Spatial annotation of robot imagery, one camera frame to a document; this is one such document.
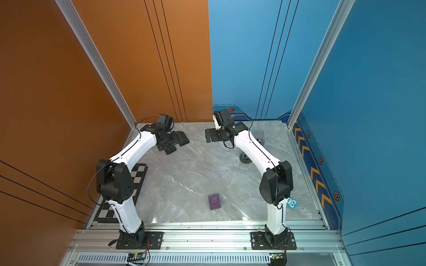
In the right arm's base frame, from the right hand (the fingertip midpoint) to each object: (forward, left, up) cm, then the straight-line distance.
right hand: (214, 134), depth 87 cm
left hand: (+2, +22, -6) cm, 23 cm away
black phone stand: (-11, +21, +3) cm, 24 cm away
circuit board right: (-52, -28, -23) cm, 63 cm away
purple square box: (-30, 0, -17) cm, 34 cm away
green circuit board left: (-51, +34, -23) cm, 66 cm away
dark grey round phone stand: (-4, -17, -17) cm, 25 cm away
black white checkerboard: (-34, +52, -17) cm, 64 cm away
